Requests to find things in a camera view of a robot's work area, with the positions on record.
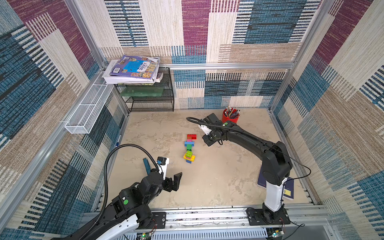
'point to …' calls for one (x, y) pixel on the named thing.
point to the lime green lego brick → (189, 154)
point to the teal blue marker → (147, 165)
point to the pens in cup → (232, 112)
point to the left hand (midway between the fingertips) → (174, 172)
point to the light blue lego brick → (189, 143)
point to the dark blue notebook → (288, 189)
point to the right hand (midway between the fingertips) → (210, 140)
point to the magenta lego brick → (189, 140)
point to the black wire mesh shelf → (158, 97)
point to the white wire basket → (85, 117)
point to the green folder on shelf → (143, 91)
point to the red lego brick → (192, 136)
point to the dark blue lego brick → (188, 161)
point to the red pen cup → (225, 118)
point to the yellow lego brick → (192, 157)
